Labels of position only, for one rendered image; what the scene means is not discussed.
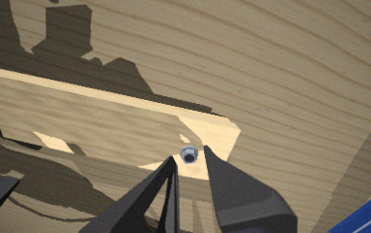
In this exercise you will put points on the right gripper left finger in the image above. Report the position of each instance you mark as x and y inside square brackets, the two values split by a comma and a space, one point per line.
[126, 215]

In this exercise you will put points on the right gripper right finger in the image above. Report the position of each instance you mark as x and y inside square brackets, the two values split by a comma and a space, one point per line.
[241, 201]

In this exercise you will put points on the grey metal nut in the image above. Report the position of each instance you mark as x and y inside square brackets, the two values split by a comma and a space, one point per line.
[189, 154]

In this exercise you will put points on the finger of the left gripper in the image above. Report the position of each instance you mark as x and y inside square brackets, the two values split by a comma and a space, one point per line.
[7, 186]

